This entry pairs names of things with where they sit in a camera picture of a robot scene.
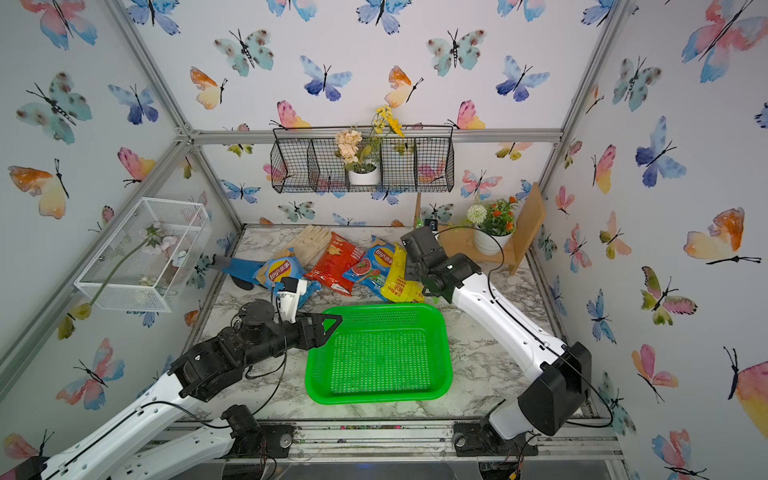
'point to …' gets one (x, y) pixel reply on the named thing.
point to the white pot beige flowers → (359, 164)
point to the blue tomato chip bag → (371, 271)
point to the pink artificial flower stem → (156, 242)
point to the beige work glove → (308, 245)
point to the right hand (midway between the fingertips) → (421, 259)
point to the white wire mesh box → (143, 268)
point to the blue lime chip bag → (271, 273)
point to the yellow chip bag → (398, 288)
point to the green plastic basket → (381, 353)
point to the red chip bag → (333, 268)
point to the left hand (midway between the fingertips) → (335, 318)
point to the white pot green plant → (493, 225)
